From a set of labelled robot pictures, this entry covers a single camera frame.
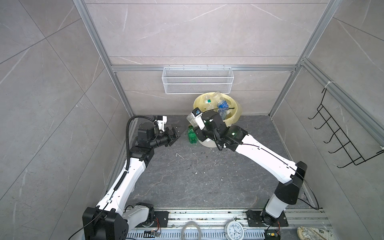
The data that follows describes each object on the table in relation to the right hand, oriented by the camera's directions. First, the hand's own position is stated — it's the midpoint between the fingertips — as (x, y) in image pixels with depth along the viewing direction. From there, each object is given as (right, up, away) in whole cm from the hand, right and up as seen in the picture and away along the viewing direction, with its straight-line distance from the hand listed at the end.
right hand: (198, 124), depth 74 cm
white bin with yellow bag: (+20, +6, +8) cm, 22 cm away
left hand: (-7, -2, -3) cm, 8 cm away
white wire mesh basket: (0, +31, +27) cm, 41 cm away
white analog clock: (+16, -49, -7) cm, 52 cm away
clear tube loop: (-4, -51, +1) cm, 51 cm away
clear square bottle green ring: (+7, +13, +18) cm, 23 cm away
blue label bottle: (+15, +13, +17) cm, 26 cm away
